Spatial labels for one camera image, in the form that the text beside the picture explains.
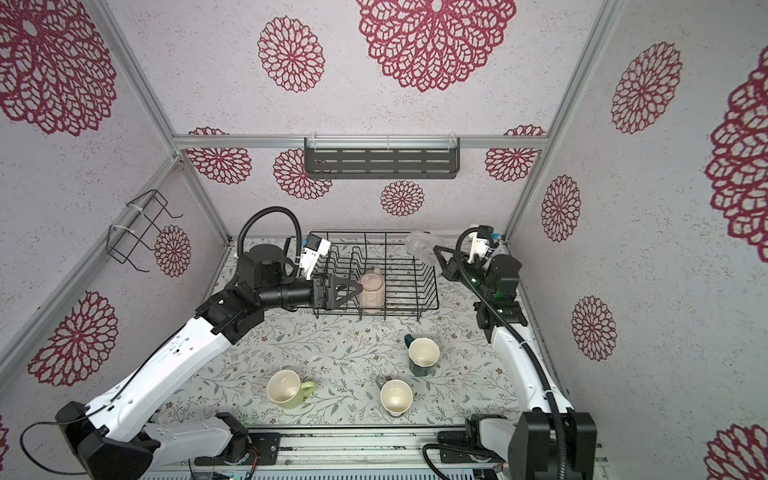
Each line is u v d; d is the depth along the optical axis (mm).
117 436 390
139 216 780
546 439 390
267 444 748
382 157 945
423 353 864
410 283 1062
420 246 737
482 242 663
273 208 514
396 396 817
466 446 682
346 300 583
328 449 750
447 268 666
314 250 588
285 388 833
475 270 636
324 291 581
